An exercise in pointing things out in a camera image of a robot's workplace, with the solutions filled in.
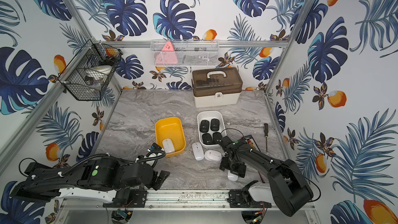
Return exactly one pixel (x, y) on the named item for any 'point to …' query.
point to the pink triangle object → (167, 56)
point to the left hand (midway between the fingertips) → (163, 170)
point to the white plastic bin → (209, 115)
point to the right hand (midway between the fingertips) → (230, 171)
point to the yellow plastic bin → (171, 128)
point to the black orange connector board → (250, 140)
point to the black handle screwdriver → (266, 130)
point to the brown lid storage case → (217, 87)
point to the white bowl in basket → (98, 72)
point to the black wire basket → (85, 78)
